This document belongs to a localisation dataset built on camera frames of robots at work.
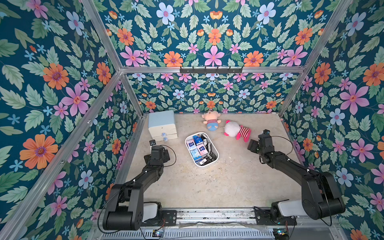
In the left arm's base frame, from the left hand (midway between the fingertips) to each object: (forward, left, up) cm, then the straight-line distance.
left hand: (159, 152), depth 91 cm
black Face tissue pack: (+10, -29, 0) cm, 30 cm away
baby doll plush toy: (+27, -35, 0) cm, 45 cm away
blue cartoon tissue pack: (+8, -24, -1) cm, 26 cm away
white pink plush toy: (+14, -49, +1) cm, 51 cm away
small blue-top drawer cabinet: (+15, -1, +8) cm, 17 cm away
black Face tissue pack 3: (-8, -28, 0) cm, 29 cm away
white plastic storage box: (-3, -34, -2) cm, 34 cm away
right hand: (0, -59, +3) cm, 59 cm away
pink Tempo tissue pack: (0, -27, -1) cm, 27 cm away
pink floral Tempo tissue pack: (+4, -20, -1) cm, 20 cm away
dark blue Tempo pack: (-4, -23, -1) cm, 23 cm away
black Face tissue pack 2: (0, -31, -1) cm, 31 cm away
